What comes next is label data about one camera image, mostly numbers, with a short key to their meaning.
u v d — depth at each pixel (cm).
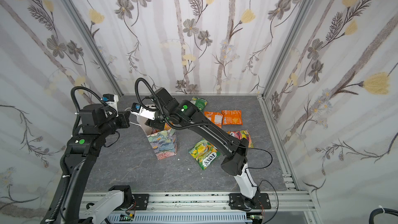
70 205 39
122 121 60
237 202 73
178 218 70
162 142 77
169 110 51
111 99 58
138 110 55
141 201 73
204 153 88
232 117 104
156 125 59
